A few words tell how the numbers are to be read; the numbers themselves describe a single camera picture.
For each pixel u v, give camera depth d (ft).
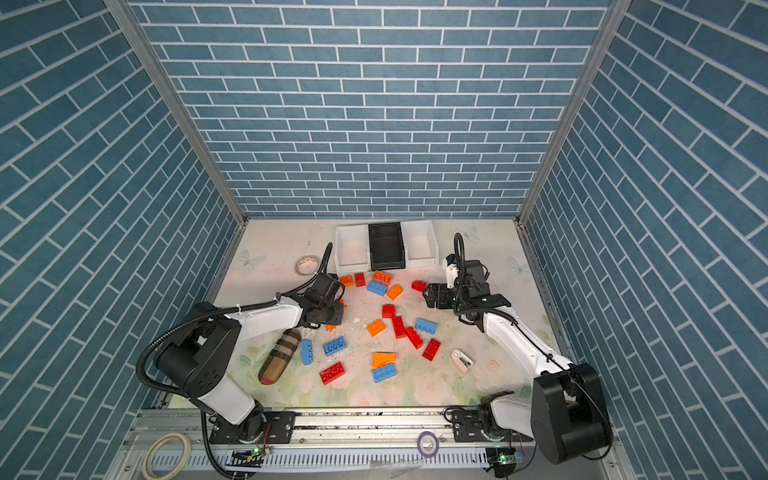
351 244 3.67
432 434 2.39
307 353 2.78
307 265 3.51
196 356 1.49
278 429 2.43
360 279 3.25
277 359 2.70
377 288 3.25
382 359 2.76
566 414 1.34
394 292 3.22
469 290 2.18
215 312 1.62
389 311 3.08
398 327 2.97
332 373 2.70
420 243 3.67
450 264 2.54
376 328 2.93
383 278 3.26
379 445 2.37
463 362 2.72
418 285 3.28
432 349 2.83
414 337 2.86
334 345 2.86
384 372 2.69
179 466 2.23
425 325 2.93
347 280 3.33
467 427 2.42
